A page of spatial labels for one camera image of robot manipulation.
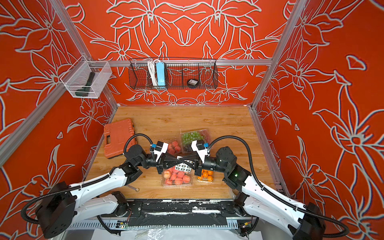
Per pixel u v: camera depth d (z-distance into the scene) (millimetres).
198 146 540
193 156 589
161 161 599
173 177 794
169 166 636
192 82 954
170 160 612
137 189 794
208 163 572
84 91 790
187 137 938
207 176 815
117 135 1001
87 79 899
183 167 657
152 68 879
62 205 399
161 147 568
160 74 896
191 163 610
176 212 727
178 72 973
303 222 397
